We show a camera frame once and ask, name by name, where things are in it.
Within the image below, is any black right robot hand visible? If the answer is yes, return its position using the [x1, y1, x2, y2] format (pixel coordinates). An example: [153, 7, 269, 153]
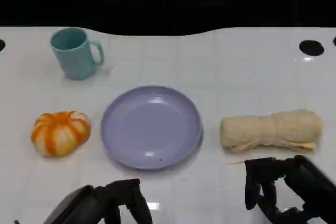
[244, 155, 336, 224]

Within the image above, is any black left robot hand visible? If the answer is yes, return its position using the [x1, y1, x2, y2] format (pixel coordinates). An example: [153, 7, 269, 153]
[43, 178, 153, 224]

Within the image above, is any beige towel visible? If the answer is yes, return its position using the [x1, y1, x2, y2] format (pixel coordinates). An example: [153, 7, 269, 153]
[219, 109, 324, 154]

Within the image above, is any orange and white bread roll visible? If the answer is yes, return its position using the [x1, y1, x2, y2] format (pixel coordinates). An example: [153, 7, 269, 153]
[30, 111, 91, 158]

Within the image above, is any lilac plate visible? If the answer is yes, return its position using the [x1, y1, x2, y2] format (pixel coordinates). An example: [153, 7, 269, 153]
[101, 85, 203, 171]

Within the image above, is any pale green mug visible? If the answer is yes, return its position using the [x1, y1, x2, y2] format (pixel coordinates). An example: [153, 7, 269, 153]
[50, 27, 105, 81]

